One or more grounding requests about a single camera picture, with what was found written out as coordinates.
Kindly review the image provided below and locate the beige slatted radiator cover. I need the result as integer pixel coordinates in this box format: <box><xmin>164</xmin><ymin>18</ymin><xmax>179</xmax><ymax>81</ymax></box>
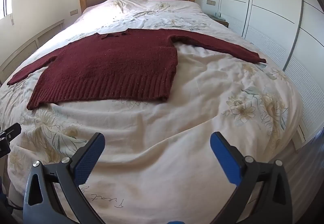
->
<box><xmin>0</xmin><ymin>19</ymin><xmax>65</xmax><ymax>85</ymax></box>

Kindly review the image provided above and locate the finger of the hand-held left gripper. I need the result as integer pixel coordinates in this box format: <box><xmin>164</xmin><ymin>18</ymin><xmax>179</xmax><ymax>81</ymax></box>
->
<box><xmin>0</xmin><ymin>123</ymin><xmax>22</xmax><ymax>158</ymax></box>

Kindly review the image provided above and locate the dark red knit sweater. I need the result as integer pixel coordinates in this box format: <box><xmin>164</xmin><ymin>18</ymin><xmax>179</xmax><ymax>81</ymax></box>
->
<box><xmin>7</xmin><ymin>28</ymin><xmax>267</xmax><ymax>110</ymax></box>

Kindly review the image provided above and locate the bed with floral duvet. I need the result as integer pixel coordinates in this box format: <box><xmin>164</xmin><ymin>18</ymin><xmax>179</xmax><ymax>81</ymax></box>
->
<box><xmin>0</xmin><ymin>0</ymin><xmax>304</xmax><ymax>224</ymax></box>

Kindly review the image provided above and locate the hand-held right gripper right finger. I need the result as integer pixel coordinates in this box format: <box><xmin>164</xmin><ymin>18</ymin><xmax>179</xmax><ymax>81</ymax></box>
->
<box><xmin>210</xmin><ymin>132</ymin><xmax>302</xmax><ymax>224</ymax></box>

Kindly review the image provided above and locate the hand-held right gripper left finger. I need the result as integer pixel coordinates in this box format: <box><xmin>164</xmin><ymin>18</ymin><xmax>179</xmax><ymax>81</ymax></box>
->
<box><xmin>22</xmin><ymin>132</ymin><xmax>105</xmax><ymax>224</ymax></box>

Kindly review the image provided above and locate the wooden nightstand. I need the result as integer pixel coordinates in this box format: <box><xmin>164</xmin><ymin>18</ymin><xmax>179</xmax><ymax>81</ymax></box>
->
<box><xmin>211</xmin><ymin>12</ymin><xmax>230</xmax><ymax>28</ymax></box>

